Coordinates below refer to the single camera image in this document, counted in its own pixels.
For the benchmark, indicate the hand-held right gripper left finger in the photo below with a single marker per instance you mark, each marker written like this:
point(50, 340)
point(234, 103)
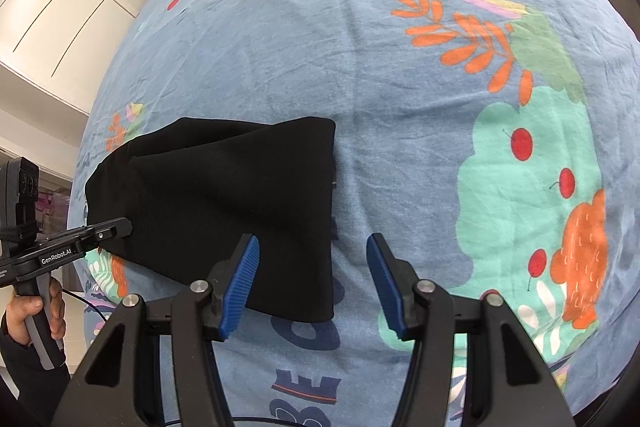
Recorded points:
point(240, 292)

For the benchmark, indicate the blue printed bed sheet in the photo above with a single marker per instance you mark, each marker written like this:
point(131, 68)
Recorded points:
point(400, 132)

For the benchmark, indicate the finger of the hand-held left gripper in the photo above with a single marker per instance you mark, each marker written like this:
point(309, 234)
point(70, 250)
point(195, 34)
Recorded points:
point(112, 229)

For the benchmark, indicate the black pants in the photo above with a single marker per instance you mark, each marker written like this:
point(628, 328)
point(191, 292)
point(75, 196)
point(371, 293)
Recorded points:
point(225, 187)

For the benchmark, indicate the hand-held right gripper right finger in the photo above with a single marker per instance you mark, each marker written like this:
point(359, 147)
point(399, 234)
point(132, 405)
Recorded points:
point(387, 287)

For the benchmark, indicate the white wardrobe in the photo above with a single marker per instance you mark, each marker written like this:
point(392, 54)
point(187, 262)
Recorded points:
point(65, 7)

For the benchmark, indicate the person's left hand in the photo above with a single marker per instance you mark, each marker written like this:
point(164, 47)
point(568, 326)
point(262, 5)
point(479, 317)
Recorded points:
point(20, 314)

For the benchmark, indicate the person's left forearm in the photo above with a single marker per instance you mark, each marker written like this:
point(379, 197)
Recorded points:
point(25, 382)

